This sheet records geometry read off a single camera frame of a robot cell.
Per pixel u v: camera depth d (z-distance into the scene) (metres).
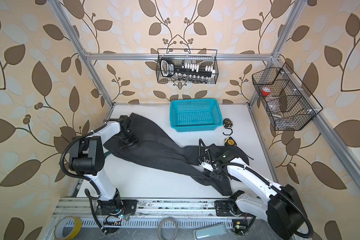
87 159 0.50
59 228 0.67
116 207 0.68
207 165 0.74
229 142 0.96
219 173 0.71
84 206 0.77
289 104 0.73
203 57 0.91
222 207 0.73
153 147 0.91
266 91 0.84
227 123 1.05
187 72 0.85
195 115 1.15
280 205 0.39
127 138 0.81
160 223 0.71
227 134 1.02
